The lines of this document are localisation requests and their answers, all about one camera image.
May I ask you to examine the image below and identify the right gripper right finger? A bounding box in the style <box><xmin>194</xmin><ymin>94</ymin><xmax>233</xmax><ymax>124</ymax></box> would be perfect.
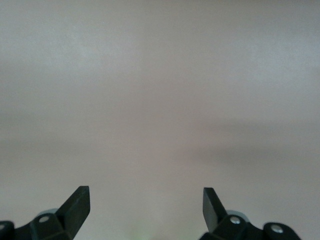
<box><xmin>198</xmin><ymin>187</ymin><xmax>301</xmax><ymax>240</ymax></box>

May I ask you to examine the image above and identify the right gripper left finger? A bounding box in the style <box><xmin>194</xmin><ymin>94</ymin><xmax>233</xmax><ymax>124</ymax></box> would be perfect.
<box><xmin>0</xmin><ymin>185</ymin><xmax>91</xmax><ymax>240</ymax></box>

